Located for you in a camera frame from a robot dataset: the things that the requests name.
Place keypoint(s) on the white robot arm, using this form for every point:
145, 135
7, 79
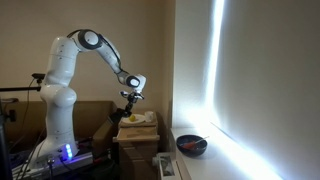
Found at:
60, 98

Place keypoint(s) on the wooden trash can cabinet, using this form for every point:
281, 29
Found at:
138, 145

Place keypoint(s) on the red handled screwdriver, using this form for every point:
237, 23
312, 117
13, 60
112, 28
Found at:
191, 145

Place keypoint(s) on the black camera stand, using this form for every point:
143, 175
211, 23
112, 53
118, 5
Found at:
20, 88

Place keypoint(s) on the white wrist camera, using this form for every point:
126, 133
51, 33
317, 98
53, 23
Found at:
116, 116

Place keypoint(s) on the brown leather armchair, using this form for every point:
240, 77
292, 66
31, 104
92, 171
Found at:
88, 119

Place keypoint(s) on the white ceramic mug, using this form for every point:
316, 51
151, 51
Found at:
149, 115

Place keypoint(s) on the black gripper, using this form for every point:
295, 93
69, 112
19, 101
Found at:
132, 98

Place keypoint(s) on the dark blue bowl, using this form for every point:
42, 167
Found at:
198, 150

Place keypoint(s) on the yellow lemon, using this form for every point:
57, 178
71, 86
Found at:
132, 118

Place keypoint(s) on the white round plate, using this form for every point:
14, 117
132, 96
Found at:
139, 119

